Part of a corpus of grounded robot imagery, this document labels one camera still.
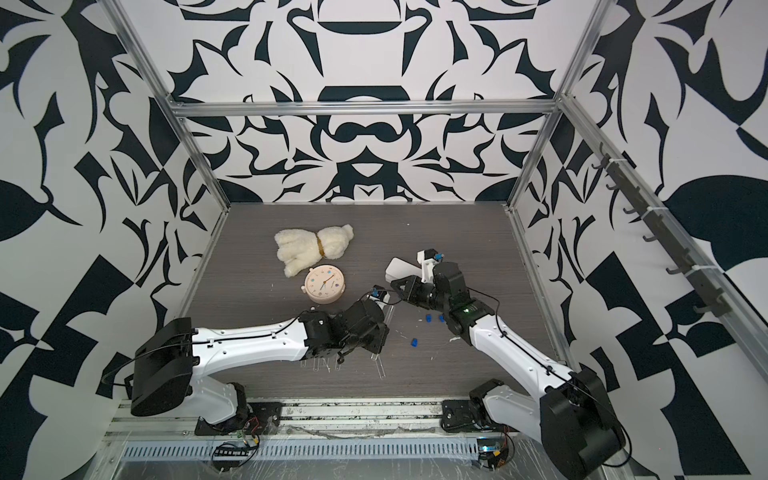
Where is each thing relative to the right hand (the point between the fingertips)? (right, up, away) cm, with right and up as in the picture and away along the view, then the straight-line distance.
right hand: (392, 280), depth 80 cm
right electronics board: (+23, -39, -9) cm, 46 cm away
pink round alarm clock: (-21, -3, +15) cm, 26 cm away
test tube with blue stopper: (-3, -24, +2) cm, 24 cm away
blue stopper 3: (+10, -5, -17) cm, 20 cm away
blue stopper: (+6, -19, +7) cm, 21 cm away
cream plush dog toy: (-29, +8, +14) cm, 33 cm away
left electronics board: (-40, -41, -7) cm, 58 cm away
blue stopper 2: (+11, -13, +11) cm, 21 cm away
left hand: (-1, -11, -1) cm, 12 cm away
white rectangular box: (+3, +1, +17) cm, 17 cm away
